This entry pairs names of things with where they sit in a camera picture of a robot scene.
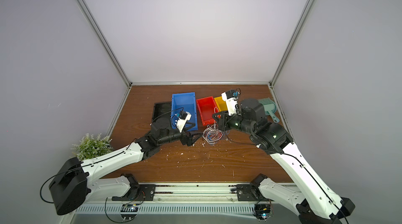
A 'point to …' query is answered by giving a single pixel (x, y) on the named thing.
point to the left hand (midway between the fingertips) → (200, 130)
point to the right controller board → (262, 212)
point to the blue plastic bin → (185, 101)
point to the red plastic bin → (207, 107)
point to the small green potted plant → (90, 147)
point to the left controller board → (129, 208)
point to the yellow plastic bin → (221, 104)
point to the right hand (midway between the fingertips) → (213, 112)
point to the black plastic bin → (161, 118)
